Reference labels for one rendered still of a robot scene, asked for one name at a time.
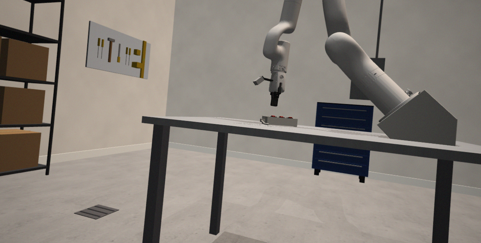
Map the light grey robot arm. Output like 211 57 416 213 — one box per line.
263 0 419 122

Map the white power strip body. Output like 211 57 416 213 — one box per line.
260 116 298 127

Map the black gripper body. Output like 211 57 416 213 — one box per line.
269 71 286 93

